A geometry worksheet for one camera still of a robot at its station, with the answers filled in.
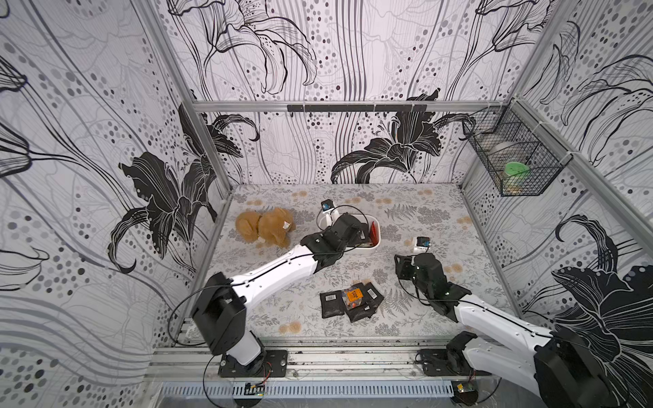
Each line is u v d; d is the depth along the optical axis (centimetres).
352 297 84
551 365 40
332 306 84
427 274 64
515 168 79
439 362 72
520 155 79
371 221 100
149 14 69
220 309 42
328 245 59
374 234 96
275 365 73
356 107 91
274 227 93
